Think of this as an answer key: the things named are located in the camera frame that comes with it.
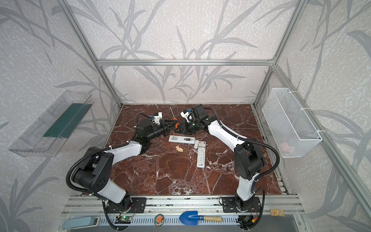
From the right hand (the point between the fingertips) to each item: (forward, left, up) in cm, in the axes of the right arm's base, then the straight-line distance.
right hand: (177, 127), depth 82 cm
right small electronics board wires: (-42, -38, -24) cm, 62 cm away
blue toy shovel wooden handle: (-41, -8, -18) cm, 46 cm away
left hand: (+3, -1, +4) cm, 5 cm away
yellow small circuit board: (-39, -50, -18) cm, 66 cm away
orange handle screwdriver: (+5, +2, +1) cm, 6 cm away
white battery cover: (-1, -11, -19) cm, 22 cm away
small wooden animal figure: (-4, +1, -19) cm, 19 cm away
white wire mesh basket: (-12, -53, +15) cm, 56 cm away
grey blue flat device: (-43, +42, -13) cm, 62 cm away
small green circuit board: (-42, +26, -21) cm, 54 cm away
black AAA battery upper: (+3, -5, -19) cm, 20 cm away
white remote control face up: (-9, -14, -18) cm, 25 cm away
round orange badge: (-42, +8, -18) cm, 46 cm away
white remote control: (+3, -1, -19) cm, 19 cm away
